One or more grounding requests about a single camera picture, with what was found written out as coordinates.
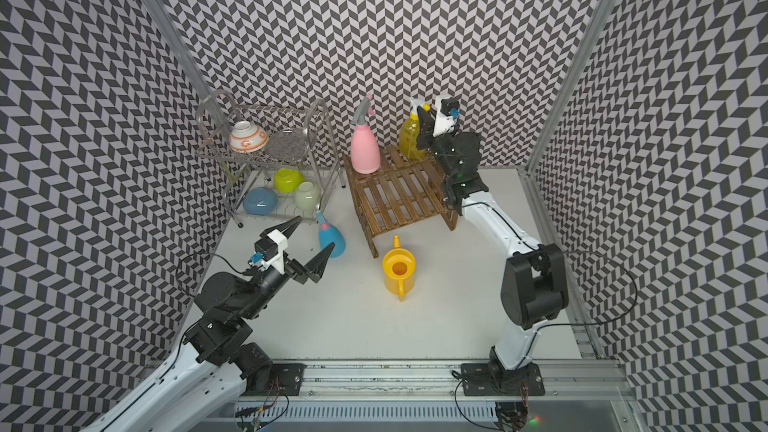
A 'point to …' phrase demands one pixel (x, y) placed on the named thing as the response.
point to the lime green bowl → (288, 180)
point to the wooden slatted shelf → (403, 194)
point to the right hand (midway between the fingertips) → (423, 109)
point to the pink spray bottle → (365, 152)
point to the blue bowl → (259, 201)
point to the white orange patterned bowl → (247, 137)
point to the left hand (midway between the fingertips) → (315, 232)
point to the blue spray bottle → (329, 234)
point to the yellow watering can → (399, 270)
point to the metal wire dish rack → (272, 160)
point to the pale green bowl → (307, 195)
